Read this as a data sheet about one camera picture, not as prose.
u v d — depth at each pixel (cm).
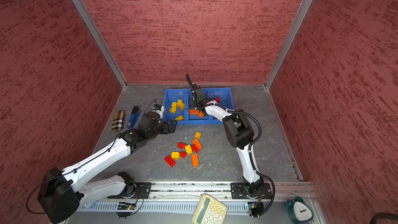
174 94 112
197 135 92
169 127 72
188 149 86
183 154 84
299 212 66
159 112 72
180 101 107
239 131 56
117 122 95
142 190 75
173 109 103
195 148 86
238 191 74
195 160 83
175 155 84
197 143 90
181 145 88
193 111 103
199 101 79
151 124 60
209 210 67
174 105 103
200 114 101
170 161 82
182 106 103
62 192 38
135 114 100
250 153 59
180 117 99
